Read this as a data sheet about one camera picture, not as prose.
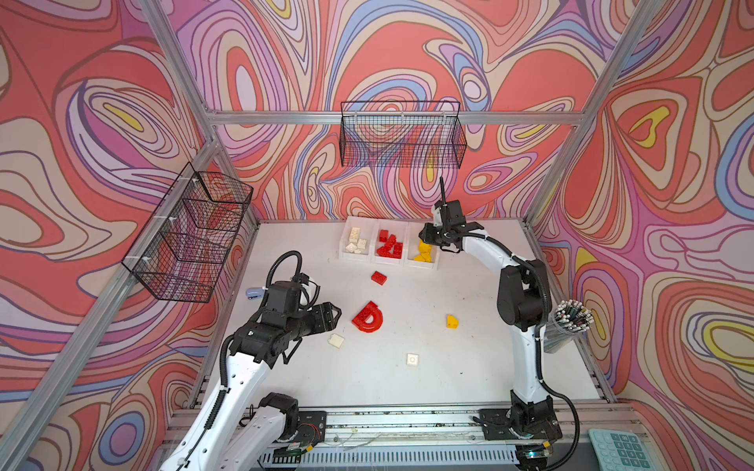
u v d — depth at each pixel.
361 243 1.09
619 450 0.69
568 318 0.73
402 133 0.96
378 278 1.01
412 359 0.84
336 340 0.88
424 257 1.05
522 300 0.59
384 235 1.12
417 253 1.08
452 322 0.91
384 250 1.08
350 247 1.11
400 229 1.14
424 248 1.05
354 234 1.15
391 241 1.11
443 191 0.88
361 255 1.05
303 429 0.72
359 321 0.91
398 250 1.07
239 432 0.54
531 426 0.68
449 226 0.82
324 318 0.67
